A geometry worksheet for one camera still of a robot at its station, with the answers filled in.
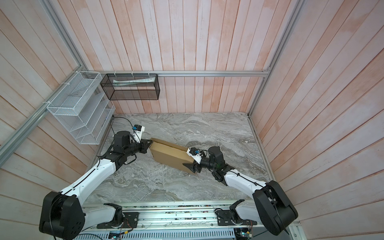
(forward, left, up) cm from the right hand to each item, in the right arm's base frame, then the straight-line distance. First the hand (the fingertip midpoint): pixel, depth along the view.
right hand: (187, 157), depth 82 cm
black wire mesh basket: (+50, +43, +12) cm, 67 cm away
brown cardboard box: (-1, +9, +3) cm, 9 cm away
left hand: (+6, +20, +4) cm, 21 cm away
